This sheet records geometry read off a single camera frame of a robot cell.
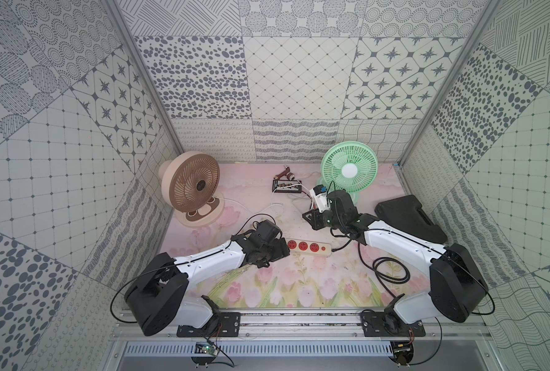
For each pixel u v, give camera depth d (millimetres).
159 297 419
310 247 881
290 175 1126
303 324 756
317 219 747
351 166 864
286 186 1099
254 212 1045
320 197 768
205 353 701
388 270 858
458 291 427
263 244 666
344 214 658
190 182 798
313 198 780
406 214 953
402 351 726
